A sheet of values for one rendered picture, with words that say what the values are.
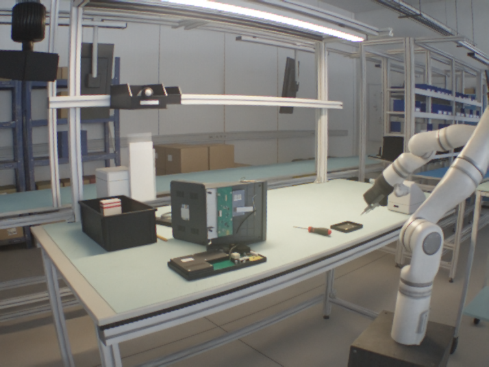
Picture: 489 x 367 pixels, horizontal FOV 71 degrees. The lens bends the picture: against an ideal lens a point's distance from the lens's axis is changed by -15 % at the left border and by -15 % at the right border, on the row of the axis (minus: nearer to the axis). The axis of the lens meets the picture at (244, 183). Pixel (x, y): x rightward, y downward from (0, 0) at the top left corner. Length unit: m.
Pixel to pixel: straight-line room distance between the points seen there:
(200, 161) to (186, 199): 3.54
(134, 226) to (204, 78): 4.91
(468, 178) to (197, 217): 0.84
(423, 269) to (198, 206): 0.73
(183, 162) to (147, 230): 3.41
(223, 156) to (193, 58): 1.72
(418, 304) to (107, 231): 0.94
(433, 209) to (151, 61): 5.02
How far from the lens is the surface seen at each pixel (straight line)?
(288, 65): 3.95
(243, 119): 6.55
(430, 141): 1.27
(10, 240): 4.76
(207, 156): 4.92
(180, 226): 1.39
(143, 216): 1.35
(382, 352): 1.06
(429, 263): 1.01
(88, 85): 2.89
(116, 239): 1.32
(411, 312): 1.06
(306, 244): 1.36
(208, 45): 6.22
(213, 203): 1.25
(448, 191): 1.04
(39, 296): 2.67
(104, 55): 3.01
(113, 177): 1.61
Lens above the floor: 1.42
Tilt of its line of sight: 10 degrees down
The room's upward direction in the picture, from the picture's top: straight up
